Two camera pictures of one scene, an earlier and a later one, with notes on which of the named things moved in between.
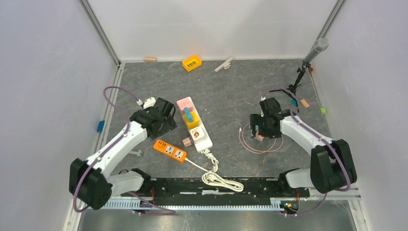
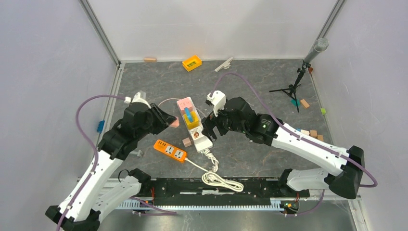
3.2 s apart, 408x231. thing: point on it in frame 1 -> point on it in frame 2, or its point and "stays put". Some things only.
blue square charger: [188, 114] stays put
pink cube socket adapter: [185, 102] stays put
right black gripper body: [270, 133] -> [223, 121]
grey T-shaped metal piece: [139, 153] stays put
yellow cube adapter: [196, 120] stays put
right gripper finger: [261, 132] -> [213, 134]
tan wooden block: [304, 103] stays put
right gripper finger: [254, 121] -> [208, 126]
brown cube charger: [186, 142] stays put
